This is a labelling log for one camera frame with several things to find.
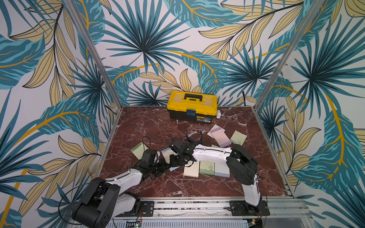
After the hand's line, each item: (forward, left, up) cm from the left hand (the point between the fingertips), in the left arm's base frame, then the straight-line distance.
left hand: (171, 167), depth 85 cm
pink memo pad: (+22, -34, -2) cm, 40 cm away
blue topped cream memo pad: (+9, +4, +1) cm, 9 cm away
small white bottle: (+42, -34, +2) cm, 54 cm away
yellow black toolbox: (+37, -15, +14) cm, 42 cm away
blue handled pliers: (+18, -16, -2) cm, 25 cm away
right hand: (+2, +1, 0) cm, 2 cm away
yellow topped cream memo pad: (-1, -13, -1) cm, 13 cm away
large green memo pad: (0, -22, 0) cm, 22 cm away
